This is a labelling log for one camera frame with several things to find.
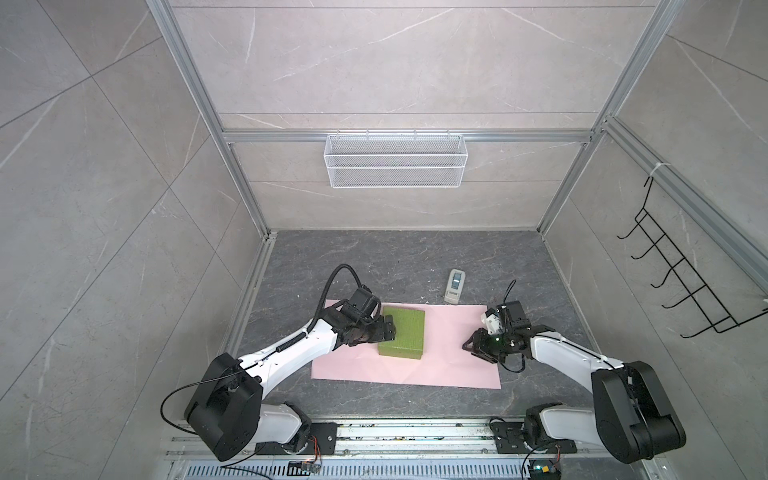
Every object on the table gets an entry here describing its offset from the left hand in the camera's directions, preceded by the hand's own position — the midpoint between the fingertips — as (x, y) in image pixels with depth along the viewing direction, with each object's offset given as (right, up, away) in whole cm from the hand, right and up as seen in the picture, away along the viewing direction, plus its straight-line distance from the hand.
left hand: (385, 326), depth 84 cm
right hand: (+25, -7, +4) cm, 26 cm away
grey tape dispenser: (+24, +10, +15) cm, 30 cm away
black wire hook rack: (+70, +9, -23) cm, 74 cm away
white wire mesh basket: (+4, +53, +17) cm, 55 cm away
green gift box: (+7, -3, 0) cm, 7 cm away
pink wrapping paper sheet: (+18, -11, +3) cm, 21 cm away
